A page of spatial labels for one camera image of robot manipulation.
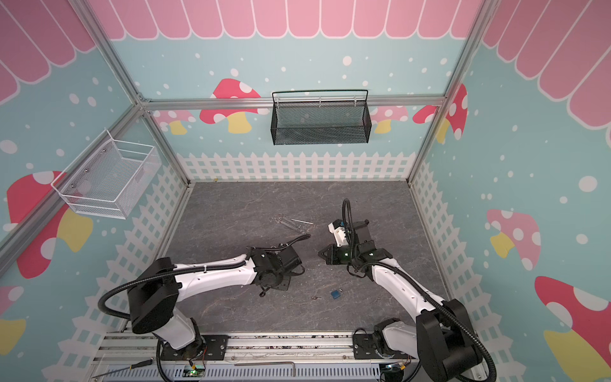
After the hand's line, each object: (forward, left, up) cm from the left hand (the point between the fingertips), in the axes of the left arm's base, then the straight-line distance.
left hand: (280, 284), depth 84 cm
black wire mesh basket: (+59, -11, +30) cm, 67 cm away
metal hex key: (+30, -6, -4) cm, 31 cm away
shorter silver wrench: (+31, +4, -3) cm, 31 cm away
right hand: (+8, -14, +9) cm, 18 cm away
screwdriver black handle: (-25, +43, -3) cm, 50 cm away
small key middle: (-3, -13, -4) cm, 14 cm away
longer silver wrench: (+25, -7, -4) cm, 26 cm away
